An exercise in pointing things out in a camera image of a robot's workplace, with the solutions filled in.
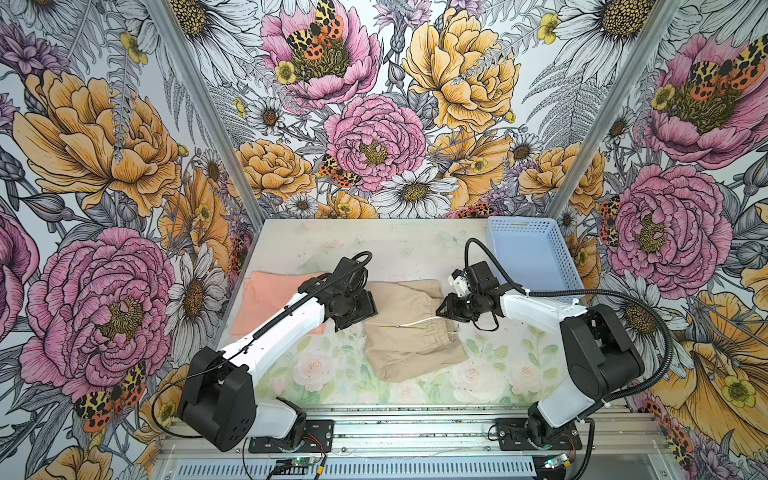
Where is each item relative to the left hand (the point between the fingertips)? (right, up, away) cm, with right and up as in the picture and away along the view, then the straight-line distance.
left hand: (366, 321), depth 82 cm
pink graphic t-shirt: (-35, +5, +17) cm, 39 cm away
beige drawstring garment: (+11, -5, +5) cm, 13 cm away
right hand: (+22, -1, +7) cm, 23 cm away
